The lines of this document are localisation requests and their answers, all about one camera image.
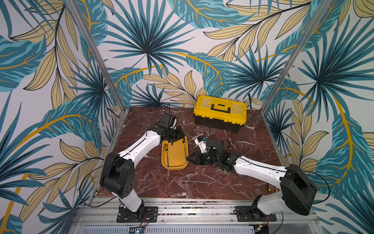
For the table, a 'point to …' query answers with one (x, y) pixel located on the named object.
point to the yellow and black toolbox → (220, 113)
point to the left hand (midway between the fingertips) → (184, 136)
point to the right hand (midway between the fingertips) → (187, 159)
